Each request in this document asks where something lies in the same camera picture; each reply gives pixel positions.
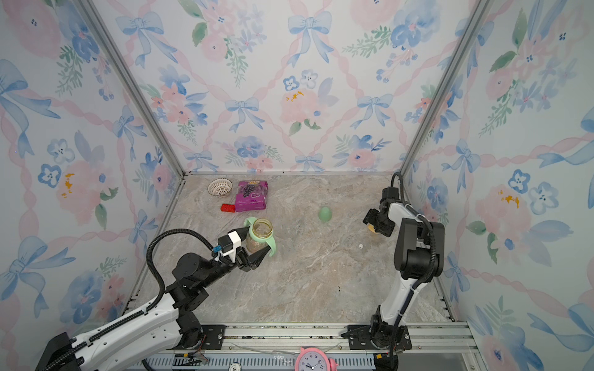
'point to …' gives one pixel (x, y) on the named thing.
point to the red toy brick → (228, 208)
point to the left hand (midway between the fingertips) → (264, 234)
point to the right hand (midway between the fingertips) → (376, 223)
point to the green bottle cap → (325, 214)
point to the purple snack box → (251, 195)
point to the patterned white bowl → (220, 187)
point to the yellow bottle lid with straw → (371, 228)
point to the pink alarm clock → (312, 359)
